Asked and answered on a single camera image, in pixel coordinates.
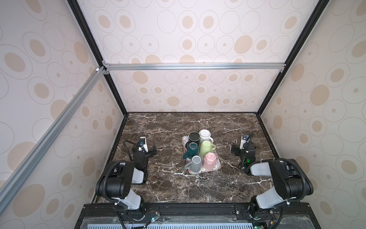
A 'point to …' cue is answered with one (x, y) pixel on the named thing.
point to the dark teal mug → (192, 150)
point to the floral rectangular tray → (184, 139)
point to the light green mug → (206, 147)
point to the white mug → (205, 135)
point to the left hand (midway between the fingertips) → (149, 139)
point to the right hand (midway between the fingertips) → (247, 144)
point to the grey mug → (195, 164)
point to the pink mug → (210, 161)
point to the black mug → (193, 136)
